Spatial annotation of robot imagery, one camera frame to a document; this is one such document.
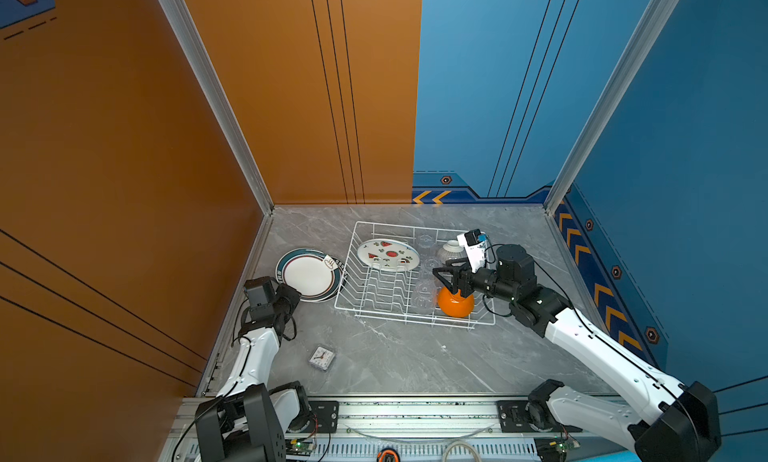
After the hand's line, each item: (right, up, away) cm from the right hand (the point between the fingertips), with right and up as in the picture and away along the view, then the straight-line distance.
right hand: (438, 268), depth 73 cm
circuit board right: (+27, -42, -3) cm, 50 cm away
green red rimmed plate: (-37, -5, +24) cm, 44 cm away
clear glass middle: (+1, 0, +18) cm, 18 cm away
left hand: (-40, -7, +14) cm, 43 cm away
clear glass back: (-1, +5, +22) cm, 22 cm away
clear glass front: (-2, -9, +11) cm, 15 cm away
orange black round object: (-12, -41, -7) cm, 44 cm away
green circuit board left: (-33, -42, -3) cm, 54 cm away
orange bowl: (+7, -13, +14) cm, 20 cm away
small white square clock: (-31, -26, +7) cm, 41 cm away
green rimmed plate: (-37, -5, +24) cm, 44 cm away
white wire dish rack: (-13, -4, +24) cm, 28 cm away
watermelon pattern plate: (-13, +2, +20) cm, 24 cm away
